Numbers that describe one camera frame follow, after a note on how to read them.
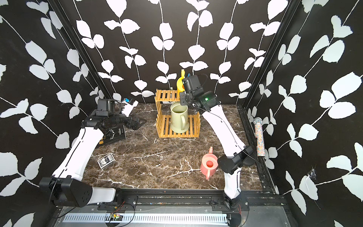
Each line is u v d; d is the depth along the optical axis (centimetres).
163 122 107
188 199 77
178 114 88
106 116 58
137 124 67
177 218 70
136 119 68
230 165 47
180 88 73
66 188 38
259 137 76
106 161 88
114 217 70
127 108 65
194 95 52
